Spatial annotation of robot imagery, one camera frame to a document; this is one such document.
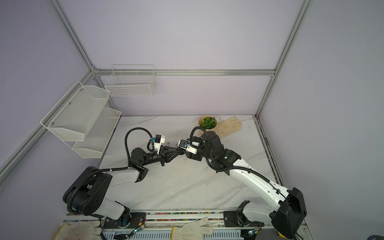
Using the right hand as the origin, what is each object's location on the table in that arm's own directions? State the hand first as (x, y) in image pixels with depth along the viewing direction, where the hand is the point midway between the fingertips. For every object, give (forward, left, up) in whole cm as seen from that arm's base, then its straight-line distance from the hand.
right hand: (186, 142), depth 73 cm
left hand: (-3, +3, -4) cm, 6 cm away
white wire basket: (+43, +41, +8) cm, 60 cm away
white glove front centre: (-34, -4, -27) cm, 43 cm away
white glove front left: (-35, +51, -25) cm, 67 cm away
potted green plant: (+27, -13, -15) cm, 33 cm away
